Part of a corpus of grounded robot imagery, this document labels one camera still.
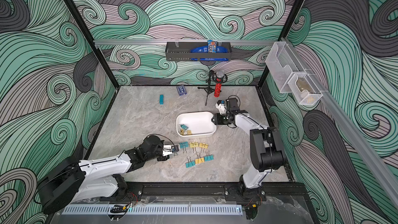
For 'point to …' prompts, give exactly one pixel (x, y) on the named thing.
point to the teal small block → (161, 99)
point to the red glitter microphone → (219, 74)
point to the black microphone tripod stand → (212, 76)
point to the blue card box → (181, 90)
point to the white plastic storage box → (195, 124)
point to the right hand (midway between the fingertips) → (217, 119)
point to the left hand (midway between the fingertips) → (172, 142)
